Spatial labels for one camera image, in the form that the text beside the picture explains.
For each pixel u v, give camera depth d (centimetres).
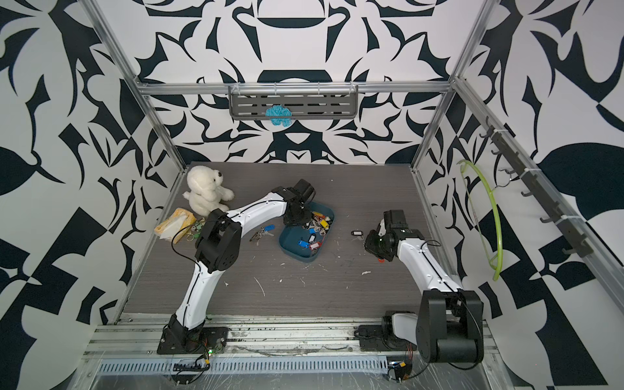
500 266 64
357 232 98
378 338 74
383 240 72
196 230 97
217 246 57
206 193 91
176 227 95
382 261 91
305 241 95
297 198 76
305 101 94
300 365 65
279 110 91
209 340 74
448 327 41
